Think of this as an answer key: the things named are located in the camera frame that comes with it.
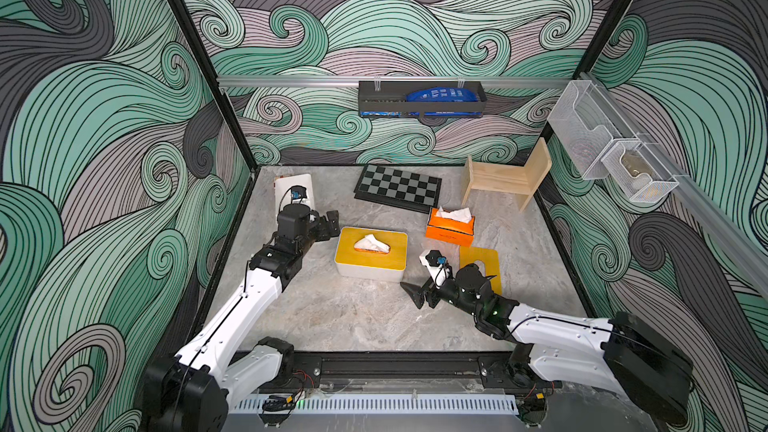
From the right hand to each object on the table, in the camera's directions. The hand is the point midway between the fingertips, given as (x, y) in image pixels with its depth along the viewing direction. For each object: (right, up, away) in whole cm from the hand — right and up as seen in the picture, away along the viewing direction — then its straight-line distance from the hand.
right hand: (415, 270), depth 80 cm
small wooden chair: (+36, +27, +23) cm, 50 cm away
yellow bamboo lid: (-20, +3, +8) cm, 21 cm away
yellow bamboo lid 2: (+27, 0, +15) cm, 31 cm away
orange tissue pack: (-12, +7, +2) cm, 14 cm away
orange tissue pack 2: (+15, +10, +14) cm, 23 cm away
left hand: (-26, +16, 0) cm, 30 cm away
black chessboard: (-2, +23, +30) cm, 38 cm away
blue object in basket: (+10, +52, +10) cm, 54 cm away
